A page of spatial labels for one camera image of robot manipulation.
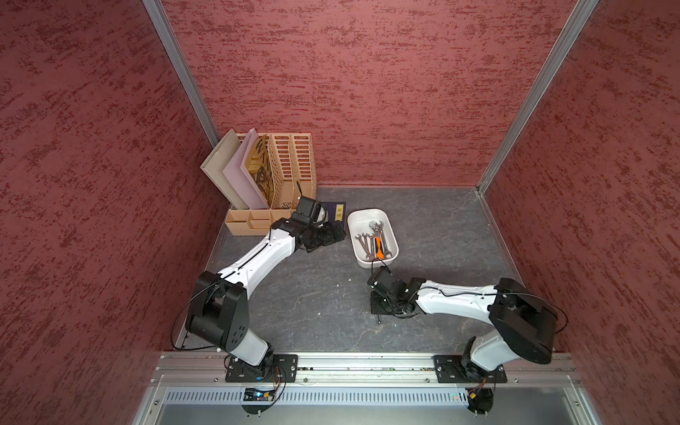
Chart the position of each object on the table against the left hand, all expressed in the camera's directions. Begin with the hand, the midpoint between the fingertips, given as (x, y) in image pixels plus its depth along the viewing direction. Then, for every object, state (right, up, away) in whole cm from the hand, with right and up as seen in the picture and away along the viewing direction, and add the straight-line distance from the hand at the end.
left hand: (334, 242), depth 86 cm
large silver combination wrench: (+19, -5, +12) cm, 23 cm away
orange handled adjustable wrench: (+17, -1, +15) cm, 23 cm away
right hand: (+13, -23, 0) cm, 27 cm away
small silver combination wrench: (+14, -25, -4) cm, 29 cm away
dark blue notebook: (0, +10, +25) cm, 27 cm away
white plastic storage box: (+9, +6, +19) cm, 22 cm away
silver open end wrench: (+12, -2, +16) cm, 20 cm away
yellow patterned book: (-30, +27, +14) cm, 43 cm away
